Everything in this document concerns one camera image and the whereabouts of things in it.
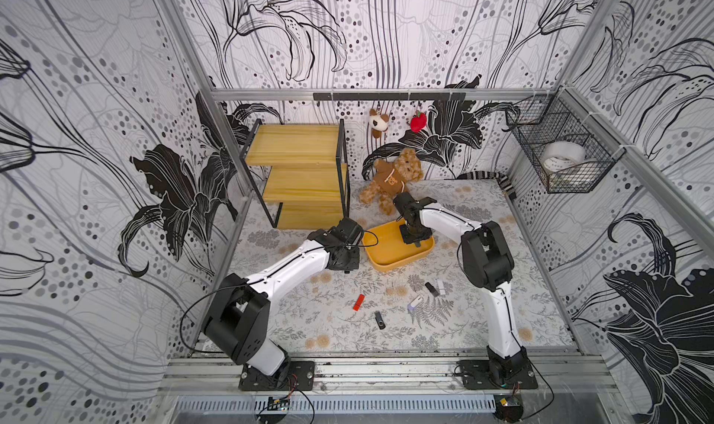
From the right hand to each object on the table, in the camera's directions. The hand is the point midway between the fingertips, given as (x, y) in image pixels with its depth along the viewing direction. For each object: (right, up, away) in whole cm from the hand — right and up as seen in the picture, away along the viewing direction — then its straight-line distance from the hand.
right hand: (417, 233), depth 103 cm
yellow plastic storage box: (-12, -5, -3) cm, 14 cm away
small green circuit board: (-43, -42, -31) cm, 67 cm away
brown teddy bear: (-9, +21, +5) cm, 23 cm away
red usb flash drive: (-22, -20, -17) cm, 34 cm away
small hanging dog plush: (-15, +39, -10) cm, 43 cm away
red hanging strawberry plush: (-1, +40, -7) cm, 40 cm away
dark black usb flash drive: (+3, -18, -15) cm, 23 cm away
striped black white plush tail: (+36, +24, +15) cm, 45 cm away
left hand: (-24, -9, -16) cm, 31 cm away
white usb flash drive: (+5, -17, -14) cm, 23 cm away
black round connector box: (+17, -41, -34) cm, 56 cm away
